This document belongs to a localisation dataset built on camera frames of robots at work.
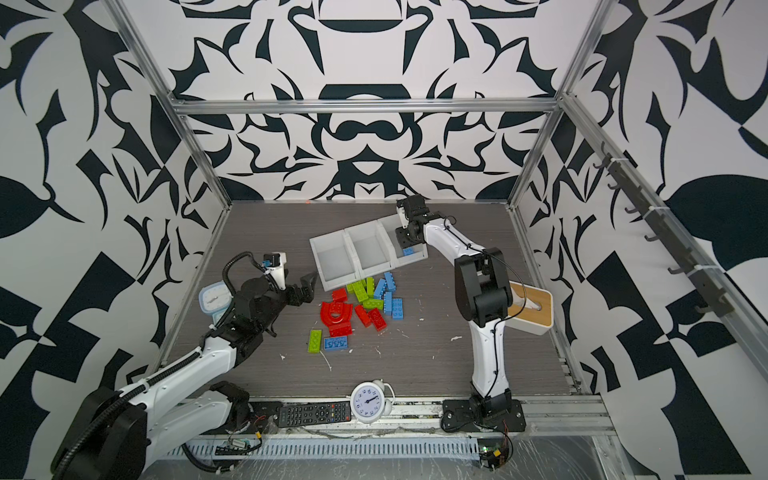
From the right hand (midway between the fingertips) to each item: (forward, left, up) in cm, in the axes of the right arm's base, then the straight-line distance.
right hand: (408, 232), depth 101 cm
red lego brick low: (-30, +21, -7) cm, 37 cm away
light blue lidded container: (-21, +59, -4) cm, 63 cm away
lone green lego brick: (-33, +28, -8) cm, 44 cm away
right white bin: (+5, +6, -2) cm, 9 cm away
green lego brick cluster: (-19, +14, -6) cm, 24 cm away
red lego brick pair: (-27, +12, -7) cm, 30 cm away
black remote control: (-51, +29, -6) cm, 59 cm away
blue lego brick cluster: (-18, +8, -7) cm, 21 cm away
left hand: (-19, +30, +9) cm, 37 cm away
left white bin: (-7, +24, -5) cm, 26 cm away
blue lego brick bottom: (-34, +22, -8) cm, 41 cm away
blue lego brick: (-4, 0, -5) cm, 7 cm away
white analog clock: (-49, +11, -6) cm, 50 cm away
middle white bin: (-2, +13, -7) cm, 15 cm away
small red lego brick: (-20, +22, -6) cm, 30 cm away
